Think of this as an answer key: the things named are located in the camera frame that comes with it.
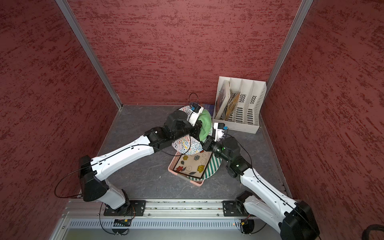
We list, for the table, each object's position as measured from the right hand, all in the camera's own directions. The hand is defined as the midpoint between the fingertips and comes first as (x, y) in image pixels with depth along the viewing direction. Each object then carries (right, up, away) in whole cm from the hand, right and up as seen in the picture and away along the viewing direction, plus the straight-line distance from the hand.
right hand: (195, 139), depth 72 cm
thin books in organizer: (+18, +24, +23) cm, 38 cm away
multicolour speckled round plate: (-3, -3, +1) cm, 4 cm away
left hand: (+4, +8, -1) cm, 8 cm away
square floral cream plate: (0, -17, +13) cm, 21 cm away
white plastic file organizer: (+32, +22, +40) cm, 56 cm away
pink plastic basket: (-13, -16, +11) cm, 23 cm away
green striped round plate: (+10, -15, +7) cm, 20 cm away
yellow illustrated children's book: (+27, +19, +35) cm, 48 cm away
